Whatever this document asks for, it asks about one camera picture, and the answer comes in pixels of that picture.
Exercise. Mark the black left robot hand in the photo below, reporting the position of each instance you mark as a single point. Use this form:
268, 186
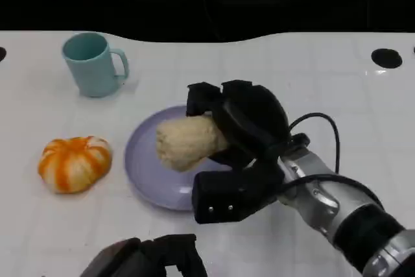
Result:
136, 257

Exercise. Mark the orange and white bread roll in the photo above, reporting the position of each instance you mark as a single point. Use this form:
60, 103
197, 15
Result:
73, 166

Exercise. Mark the lilac plate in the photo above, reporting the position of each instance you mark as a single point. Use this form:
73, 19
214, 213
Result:
146, 166

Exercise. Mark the beige towel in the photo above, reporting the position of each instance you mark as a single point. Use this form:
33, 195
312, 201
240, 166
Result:
184, 144

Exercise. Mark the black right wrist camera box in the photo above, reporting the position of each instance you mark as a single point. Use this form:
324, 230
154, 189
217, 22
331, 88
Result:
227, 192

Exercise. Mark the pale green mug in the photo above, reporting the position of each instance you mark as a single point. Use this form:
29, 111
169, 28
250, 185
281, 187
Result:
94, 74

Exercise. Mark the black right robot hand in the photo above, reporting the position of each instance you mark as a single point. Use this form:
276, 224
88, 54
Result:
253, 118

